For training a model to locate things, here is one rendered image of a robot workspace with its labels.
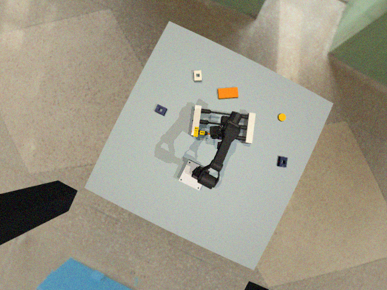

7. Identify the orange rectangular block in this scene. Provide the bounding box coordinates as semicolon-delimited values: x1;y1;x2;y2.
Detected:
218;87;238;100

